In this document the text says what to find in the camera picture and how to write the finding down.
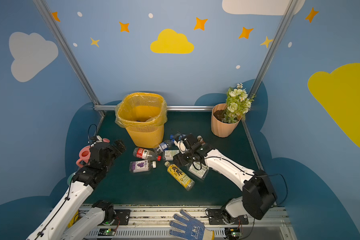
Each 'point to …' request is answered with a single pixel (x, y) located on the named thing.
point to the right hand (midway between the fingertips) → (181, 155)
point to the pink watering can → (84, 154)
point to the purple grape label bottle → (137, 166)
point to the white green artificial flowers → (238, 104)
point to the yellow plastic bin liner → (138, 109)
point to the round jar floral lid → (69, 179)
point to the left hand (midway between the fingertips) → (119, 144)
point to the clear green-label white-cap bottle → (169, 154)
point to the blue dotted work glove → (194, 229)
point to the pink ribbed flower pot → (218, 128)
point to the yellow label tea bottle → (180, 177)
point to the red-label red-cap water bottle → (146, 154)
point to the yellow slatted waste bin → (147, 137)
